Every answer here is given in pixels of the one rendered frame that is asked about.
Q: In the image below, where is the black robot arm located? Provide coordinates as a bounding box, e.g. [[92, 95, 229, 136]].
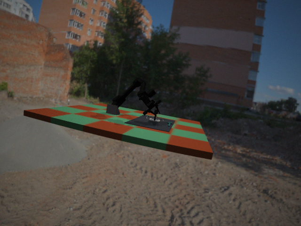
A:
[[112, 77, 156, 109]]

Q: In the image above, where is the dark grey mat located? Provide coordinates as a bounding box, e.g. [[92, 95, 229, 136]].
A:
[[125, 115, 175, 132]]

